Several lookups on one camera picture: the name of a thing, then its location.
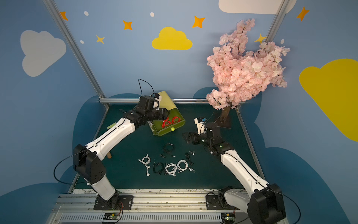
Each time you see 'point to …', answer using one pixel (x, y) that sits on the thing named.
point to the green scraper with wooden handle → (111, 125)
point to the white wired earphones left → (146, 160)
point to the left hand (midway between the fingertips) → (166, 110)
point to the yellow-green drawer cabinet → (156, 125)
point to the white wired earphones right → (182, 170)
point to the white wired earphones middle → (173, 171)
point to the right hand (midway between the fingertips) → (190, 132)
